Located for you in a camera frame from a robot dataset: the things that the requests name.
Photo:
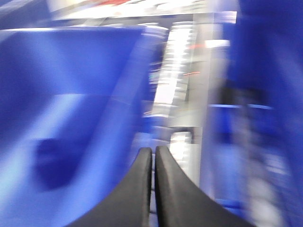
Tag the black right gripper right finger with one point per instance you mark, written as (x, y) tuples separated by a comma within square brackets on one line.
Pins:
[(180, 203)]

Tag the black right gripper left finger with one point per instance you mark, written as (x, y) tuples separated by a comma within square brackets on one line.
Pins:
[(127, 201)]

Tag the steel roller rack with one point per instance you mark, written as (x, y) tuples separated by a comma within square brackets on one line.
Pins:
[(180, 71)]

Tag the blue plastic bin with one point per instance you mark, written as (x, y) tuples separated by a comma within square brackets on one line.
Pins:
[(272, 59), (71, 71)]

